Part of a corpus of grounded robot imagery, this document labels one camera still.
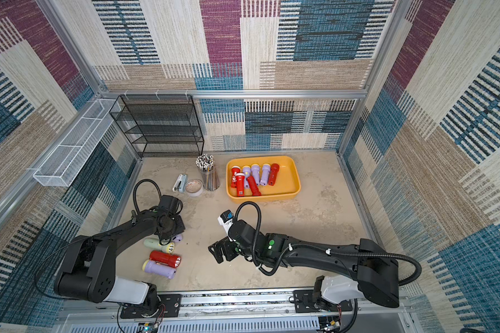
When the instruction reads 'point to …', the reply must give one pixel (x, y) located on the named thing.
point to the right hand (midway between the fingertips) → (224, 244)
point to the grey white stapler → (180, 182)
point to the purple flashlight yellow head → (246, 170)
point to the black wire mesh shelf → (160, 125)
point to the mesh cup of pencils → (209, 173)
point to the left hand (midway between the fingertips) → (181, 229)
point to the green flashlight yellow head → (153, 243)
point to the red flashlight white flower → (235, 171)
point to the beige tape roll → (194, 187)
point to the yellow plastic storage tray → (287, 182)
